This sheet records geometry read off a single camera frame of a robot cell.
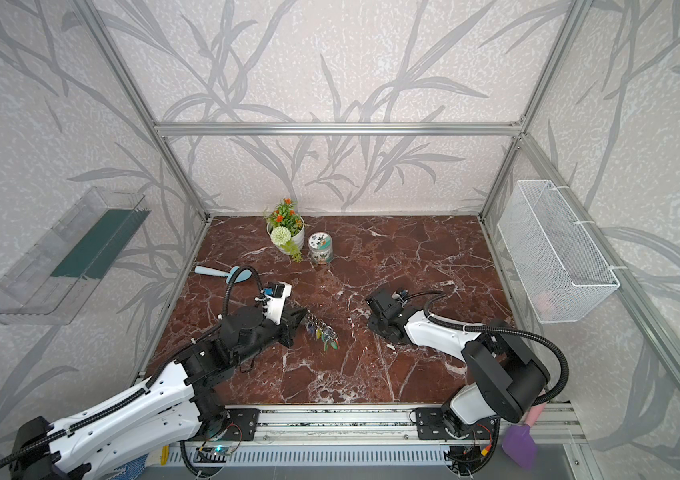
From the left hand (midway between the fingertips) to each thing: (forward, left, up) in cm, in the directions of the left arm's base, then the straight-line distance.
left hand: (311, 304), depth 74 cm
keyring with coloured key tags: (-5, -1, -3) cm, 6 cm away
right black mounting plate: (-24, -30, -17) cm, 42 cm away
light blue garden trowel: (+18, +27, -17) cm, 37 cm away
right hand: (+5, -17, -17) cm, 25 cm away
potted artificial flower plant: (+30, +12, -6) cm, 33 cm away
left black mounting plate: (-24, +16, -18) cm, 34 cm away
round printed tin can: (+28, +1, -13) cm, 31 cm away
